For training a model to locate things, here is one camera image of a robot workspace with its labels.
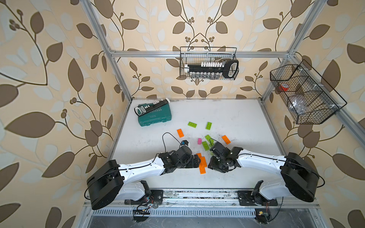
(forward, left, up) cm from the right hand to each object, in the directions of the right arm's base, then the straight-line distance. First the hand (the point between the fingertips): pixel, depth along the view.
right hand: (210, 167), depth 84 cm
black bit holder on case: (+42, +47, +7) cm, 64 cm away
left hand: (+3, +9, +7) cm, 12 cm away
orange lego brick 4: (0, +5, -1) cm, 5 cm away
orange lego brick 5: (+3, +4, 0) cm, 5 cm away
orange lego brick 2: (+19, -13, 0) cm, 23 cm away
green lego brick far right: (+30, -2, +1) cm, 30 cm away
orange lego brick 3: (+9, +6, -1) cm, 11 cm away
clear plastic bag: (+18, -43, +33) cm, 58 cm away
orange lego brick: (+24, +18, +1) cm, 30 cm away
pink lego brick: (+17, +5, +2) cm, 18 cm away
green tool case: (+39, +32, +4) cm, 51 cm away
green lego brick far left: (+32, +10, 0) cm, 34 cm away
